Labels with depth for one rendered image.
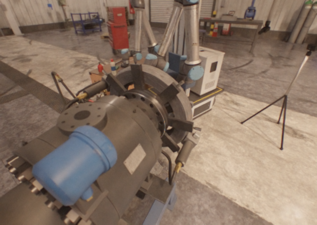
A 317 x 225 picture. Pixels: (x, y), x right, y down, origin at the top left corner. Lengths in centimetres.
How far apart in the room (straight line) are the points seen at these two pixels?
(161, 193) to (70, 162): 85
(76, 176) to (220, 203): 127
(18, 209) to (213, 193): 130
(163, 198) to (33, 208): 74
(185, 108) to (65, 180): 80
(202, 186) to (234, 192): 27
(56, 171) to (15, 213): 36
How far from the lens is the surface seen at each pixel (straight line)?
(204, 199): 152
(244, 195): 165
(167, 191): 121
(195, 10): 135
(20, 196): 82
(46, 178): 46
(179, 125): 110
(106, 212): 73
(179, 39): 196
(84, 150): 47
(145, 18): 201
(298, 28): 855
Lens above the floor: 135
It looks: 35 degrees down
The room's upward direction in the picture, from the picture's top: straight up
